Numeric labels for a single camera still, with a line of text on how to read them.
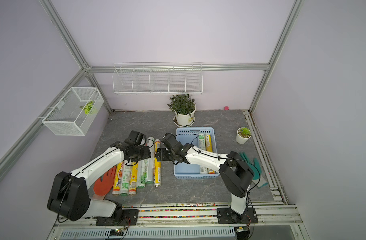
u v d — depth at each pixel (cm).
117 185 81
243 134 94
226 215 74
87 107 82
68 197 41
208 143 97
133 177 84
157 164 89
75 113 82
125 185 80
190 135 104
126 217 73
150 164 89
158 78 101
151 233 77
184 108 99
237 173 46
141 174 84
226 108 124
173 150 65
